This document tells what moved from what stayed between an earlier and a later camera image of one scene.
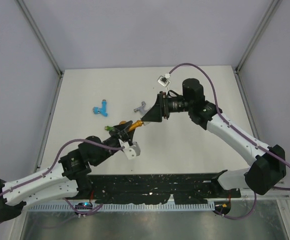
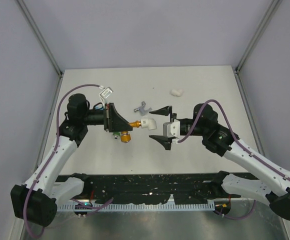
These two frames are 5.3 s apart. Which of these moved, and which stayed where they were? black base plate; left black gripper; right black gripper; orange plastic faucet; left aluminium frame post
Moved: left black gripper; right black gripper; orange plastic faucet
Stayed: left aluminium frame post; black base plate
